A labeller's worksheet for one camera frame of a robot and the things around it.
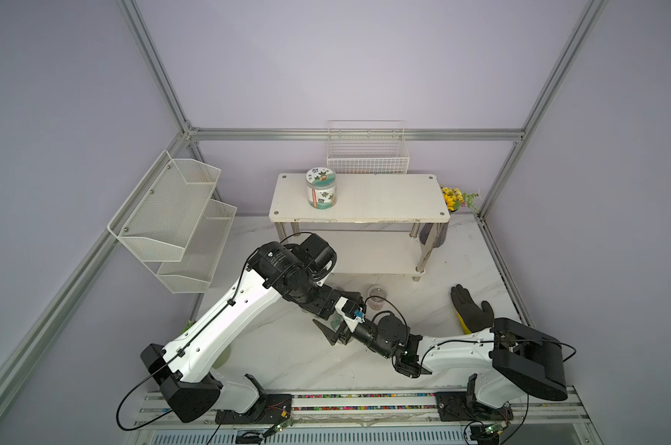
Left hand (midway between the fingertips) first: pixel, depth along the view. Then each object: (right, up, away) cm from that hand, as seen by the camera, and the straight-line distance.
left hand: (315, 309), depth 68 cm
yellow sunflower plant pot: (+45, +31, +24) cm, 59 cm away
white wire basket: (+17, +53, +37) cm, 67 cm away
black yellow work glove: (+49, -8, +22) cm, 55 cm away
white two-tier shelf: (+23, +24, +50) cm, 60 cm away
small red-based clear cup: (+18, -3, +21) cm, 28 cm away
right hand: (+2, -1, +6) cm, 6 cm away
